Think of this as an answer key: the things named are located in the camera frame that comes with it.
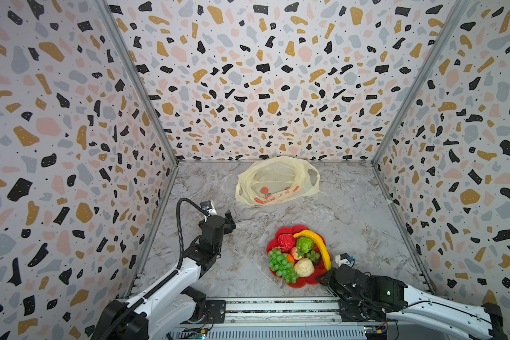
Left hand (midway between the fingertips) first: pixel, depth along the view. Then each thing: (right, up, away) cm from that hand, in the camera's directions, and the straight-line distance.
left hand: (224, 213), depth 84 cm
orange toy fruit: (+26, -17, -3) cm, 31 cm away
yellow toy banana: (+39, -13, -1) cm, 41 cm away
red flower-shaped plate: (+35, -16, -2) cm, 39 cm away
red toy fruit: (+24, -12, +1) cm, 27 cm away
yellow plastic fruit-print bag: (+19, +13, +30) cm, 38 cm away
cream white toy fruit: (+31, -19, -6) cm, 37 cm away
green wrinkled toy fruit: (+32, -12, 0) cm, 34 cm away
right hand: (+34, -24, -8) cm, 42 cm away
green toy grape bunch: (+21, -17, -7) cm, 28 cm away
